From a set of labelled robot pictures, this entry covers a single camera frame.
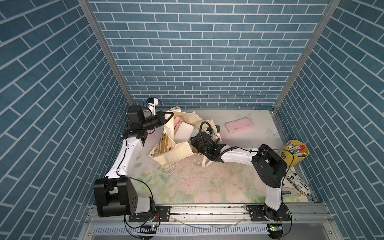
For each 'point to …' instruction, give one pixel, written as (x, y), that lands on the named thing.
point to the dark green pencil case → (218, 128)
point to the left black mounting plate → (158, 214)
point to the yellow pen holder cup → (294, 152)
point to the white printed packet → (299, 184)
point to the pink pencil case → (239, 124)
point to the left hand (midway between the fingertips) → (177, 114)
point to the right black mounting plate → (262, 213)
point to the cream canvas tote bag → (166, 153)
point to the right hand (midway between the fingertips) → (191, 139)
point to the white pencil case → (183, 133)
